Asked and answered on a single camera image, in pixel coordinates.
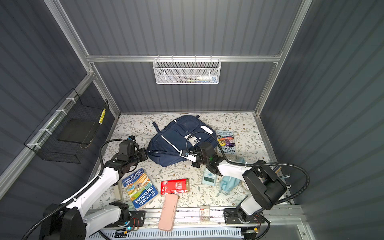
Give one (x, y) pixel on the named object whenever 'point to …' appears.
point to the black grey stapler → (118, 191)
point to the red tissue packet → (174, 186)
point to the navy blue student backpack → (184, 133)
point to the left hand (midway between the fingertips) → (146, 151)
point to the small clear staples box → (204, 213)
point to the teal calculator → (209, 178)
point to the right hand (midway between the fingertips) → (189, 153)
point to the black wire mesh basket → (66, 134)
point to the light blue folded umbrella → (228, 184)
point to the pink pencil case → (167, 218)
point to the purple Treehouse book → (226, 138)
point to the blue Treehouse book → (140, 188)
